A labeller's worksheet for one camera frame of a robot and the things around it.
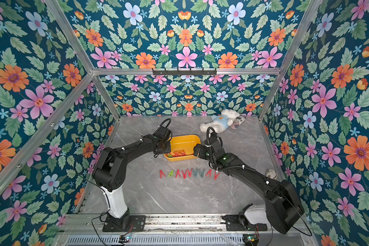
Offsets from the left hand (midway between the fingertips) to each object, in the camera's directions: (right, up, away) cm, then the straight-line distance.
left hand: (169, 148), depth 97 cm
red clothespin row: (-4, -15, -6) cm, 16 cm away
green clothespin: (+3, -15, -7) cm, 16 cm away
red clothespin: (+7, -14, -7) cm, 17 cm away
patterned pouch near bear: (+50, +19, +17) cm, 56 cm away
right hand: (+20, +1, -13) cm, 24 cm away
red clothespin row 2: (+25, -14, -6) cm, 30 cm away
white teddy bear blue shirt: (+34, +17, +9) cm, 40 cm away
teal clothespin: (+17, -14, -7) cm, 23 cm away
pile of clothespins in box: (+5, -4, +1) cm, 6 cm away
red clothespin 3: (+14, -14, -7) cm, 21 cm away
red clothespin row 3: (+29, -15, -7) cm, 34 cm away
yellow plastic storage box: (+11, +3, +8) cm, 14 cm away
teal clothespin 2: (+21, -14, -6) cm, 26 cm away
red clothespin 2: (+11, -15, -8) cm, 20 cm away
